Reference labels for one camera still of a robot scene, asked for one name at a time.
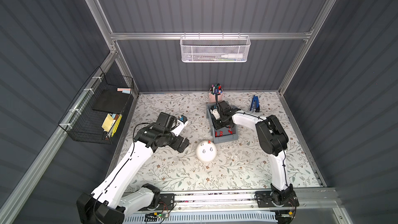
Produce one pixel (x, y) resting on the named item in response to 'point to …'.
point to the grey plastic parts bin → (222, 134)
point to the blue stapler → (255, 106)
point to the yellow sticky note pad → (107, 123)
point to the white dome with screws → (206, 151)
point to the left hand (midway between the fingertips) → (180, 139)
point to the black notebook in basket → (111, 100)
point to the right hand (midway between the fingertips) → (214, 125)
